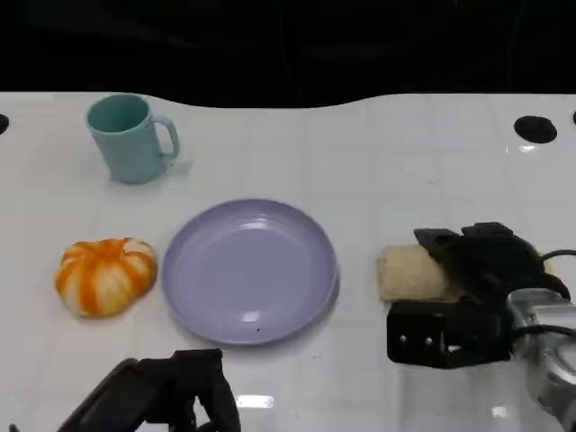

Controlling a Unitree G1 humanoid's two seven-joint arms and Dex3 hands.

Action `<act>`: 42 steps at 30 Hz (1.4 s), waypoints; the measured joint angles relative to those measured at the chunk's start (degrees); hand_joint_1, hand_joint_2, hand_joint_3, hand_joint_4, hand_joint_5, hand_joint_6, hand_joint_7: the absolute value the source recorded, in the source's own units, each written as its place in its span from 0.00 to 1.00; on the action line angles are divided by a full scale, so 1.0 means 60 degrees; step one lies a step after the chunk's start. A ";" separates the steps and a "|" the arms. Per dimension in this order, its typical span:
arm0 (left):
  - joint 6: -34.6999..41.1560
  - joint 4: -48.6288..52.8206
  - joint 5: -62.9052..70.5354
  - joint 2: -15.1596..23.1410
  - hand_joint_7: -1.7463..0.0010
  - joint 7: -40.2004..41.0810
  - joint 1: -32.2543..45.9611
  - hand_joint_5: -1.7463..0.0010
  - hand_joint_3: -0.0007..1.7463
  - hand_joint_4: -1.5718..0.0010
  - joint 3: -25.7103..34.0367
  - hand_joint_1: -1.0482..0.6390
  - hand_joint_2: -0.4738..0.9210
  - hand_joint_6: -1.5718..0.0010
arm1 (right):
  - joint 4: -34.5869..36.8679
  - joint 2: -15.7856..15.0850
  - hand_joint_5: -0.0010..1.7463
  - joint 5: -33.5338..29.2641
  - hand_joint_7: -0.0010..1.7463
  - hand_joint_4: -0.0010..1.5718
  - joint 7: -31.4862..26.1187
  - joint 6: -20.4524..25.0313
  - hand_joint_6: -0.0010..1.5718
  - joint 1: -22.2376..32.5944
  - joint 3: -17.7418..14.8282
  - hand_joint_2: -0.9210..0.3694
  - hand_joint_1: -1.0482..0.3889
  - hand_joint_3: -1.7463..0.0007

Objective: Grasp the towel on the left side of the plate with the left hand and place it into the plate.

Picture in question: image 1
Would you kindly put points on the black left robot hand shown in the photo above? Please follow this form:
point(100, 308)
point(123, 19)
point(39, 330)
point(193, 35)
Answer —
point(171, 391)

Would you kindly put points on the pale green mug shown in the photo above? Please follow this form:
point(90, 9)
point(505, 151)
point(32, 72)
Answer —
point(128, 148)

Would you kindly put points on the lilac plate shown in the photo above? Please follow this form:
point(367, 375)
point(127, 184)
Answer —
point(249, 272)

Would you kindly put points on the orange and white toy bread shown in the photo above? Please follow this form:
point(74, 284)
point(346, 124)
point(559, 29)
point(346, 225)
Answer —
point(105, 276)

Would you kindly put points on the beige towel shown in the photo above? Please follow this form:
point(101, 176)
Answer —
point(409, 274)

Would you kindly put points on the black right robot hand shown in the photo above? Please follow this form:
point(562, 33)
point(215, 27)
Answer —
point(490, 270)

